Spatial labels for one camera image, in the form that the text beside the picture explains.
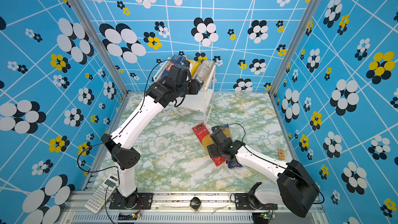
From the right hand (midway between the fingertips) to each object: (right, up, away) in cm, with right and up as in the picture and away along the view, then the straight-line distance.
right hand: (218, 145), depth 87 cm
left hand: (-11, +34, -13) cm, 38 cm away
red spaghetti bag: (-8, +4, +7) cm, 11 cm away
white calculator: (-59, -23, -13) cm, 65 cm away
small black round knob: (-12, -19, -22) cm, 31 cm away
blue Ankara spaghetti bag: (+6, +7, +15) cm, 17 cm away
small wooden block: (+36, -5, +1) cm, 36 cm away
